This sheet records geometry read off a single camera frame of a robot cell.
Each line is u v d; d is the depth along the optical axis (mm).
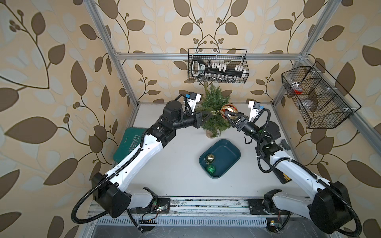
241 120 597
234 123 608
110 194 381
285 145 959
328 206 394
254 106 609
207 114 652
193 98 594
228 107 640
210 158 866
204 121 635
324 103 724
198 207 758
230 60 935
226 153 919
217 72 841
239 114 693
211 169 824
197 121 579
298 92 824
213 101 754
